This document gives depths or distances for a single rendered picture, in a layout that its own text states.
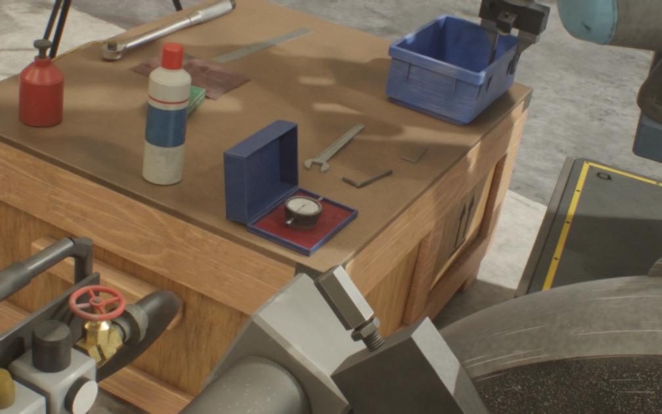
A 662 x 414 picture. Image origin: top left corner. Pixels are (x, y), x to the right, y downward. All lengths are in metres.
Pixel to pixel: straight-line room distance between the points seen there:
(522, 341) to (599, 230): 1.46
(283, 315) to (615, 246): 1.37
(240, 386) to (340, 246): 0.84
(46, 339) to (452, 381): 0.69
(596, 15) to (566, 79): 2.33
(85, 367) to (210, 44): 1.11
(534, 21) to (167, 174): 0.81
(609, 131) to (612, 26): 1.96
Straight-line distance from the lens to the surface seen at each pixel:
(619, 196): 2.30
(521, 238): 2.69
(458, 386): 0.68
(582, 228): 2.12
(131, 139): 1.80
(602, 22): 1.55
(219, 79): 2.06
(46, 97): 1.81
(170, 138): 1.62
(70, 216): 1.76
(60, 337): 1.26
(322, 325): 0.79
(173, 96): 1.59
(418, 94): 2.06
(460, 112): 2.03
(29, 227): 1.87
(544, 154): 3.20
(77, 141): 1.79
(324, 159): 1.80
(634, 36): 1.58
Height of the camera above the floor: 1.27
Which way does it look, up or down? 28 degrees down
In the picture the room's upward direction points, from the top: 10 degrees clockwise
